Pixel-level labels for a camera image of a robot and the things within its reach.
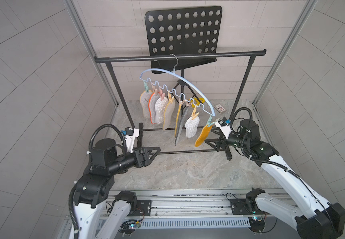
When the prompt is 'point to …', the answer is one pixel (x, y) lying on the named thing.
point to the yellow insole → (203, 135)
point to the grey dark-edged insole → (181, 124)
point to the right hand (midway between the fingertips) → (209, 136)
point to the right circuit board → (257, 223)
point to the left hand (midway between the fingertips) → (158, 150)
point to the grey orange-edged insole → (152, 100)
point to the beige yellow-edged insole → (168, 114)
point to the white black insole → (192, 126)
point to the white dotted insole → (160, 108)
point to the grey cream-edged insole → (144, 99)
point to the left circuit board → (128, 228)
